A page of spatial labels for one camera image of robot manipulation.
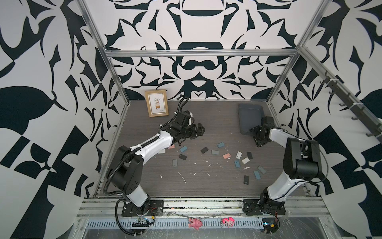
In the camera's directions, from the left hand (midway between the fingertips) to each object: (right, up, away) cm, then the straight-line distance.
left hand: (198, 128), depth 87 cm
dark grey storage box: (+41, +7, +28) cm, 50 cm away
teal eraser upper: (+15, -12, +9) cm, 21 cm away
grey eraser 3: (-13, -21, +2) cm, 25 cm away
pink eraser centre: (+17, -17, +5) cm, 25 cm away
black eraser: (+32, -17, +5) cm, 36 cm away
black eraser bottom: (+26, -28, -4) cm, 39 cm away
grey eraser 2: (+11, -15, +5) cm, 19 cm away
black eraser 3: (-9, -18, +5) cm, 21 cm away
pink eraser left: (-16, -12, +7) cm, 22 cm away
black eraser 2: (+4, -14, +7) cm, 16 cm away
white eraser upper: (+25, -17, +5) cm, 30 cm away
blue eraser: (+23, -21, +2) cm, 31 cm away
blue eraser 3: (-9, -14, +7) cm, 18 cm away
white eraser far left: (-22, -15, +7) cm, 27 cm away
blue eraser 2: (+34, -27, -2) cm, 43 cm away
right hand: (+36, -3, +12) cm, 38 cm away
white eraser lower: (+28, -19, +2) cm, 34 cm away
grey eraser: (+37, -24, 0) cm, 44 cm away
